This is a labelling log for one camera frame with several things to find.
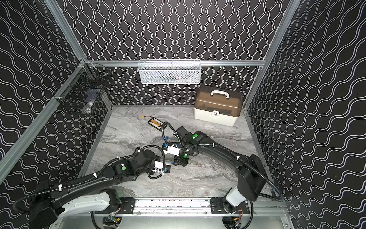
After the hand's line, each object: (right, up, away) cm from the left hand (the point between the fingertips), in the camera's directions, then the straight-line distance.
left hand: (158, 154), depth 77 cm
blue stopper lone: (+8, -4, -3) cm, 9 cm away
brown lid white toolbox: (+36, +28, +18) cm, 49 cm away
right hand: (+9, -3, 0) cm, 10 cm away
